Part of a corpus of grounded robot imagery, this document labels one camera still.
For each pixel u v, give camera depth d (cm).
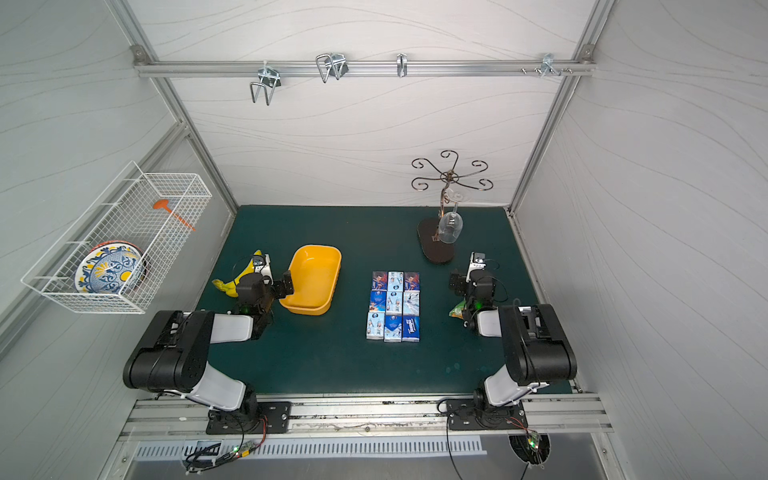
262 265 81
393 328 86
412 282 96
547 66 77
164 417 75
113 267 62
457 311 88
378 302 92
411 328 86
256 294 75
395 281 96
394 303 91
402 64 73
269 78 78
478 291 72
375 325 87
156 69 78
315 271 101
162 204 78
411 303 92
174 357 46
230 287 93
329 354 84
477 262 82
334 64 76
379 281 97
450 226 87
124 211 70
